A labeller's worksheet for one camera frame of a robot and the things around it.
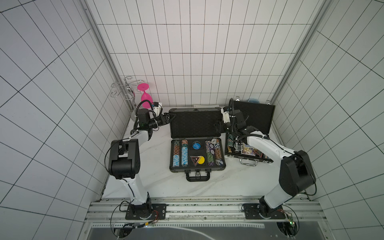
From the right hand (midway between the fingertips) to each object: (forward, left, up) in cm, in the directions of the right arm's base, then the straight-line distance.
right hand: (218, 120), depth 90 cm
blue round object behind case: (+31, -31, -11) cm, 45 cm away
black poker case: (-12, +13, -13) cm, 22 cm away
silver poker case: (+24, +8, -11) cm, 27 cm away
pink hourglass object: (+16, +49, +4) cm, 52 cm away
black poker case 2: (+10, -27, -6) cm, 29 cm away
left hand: (0, +27, +2) cm, 27 cm away
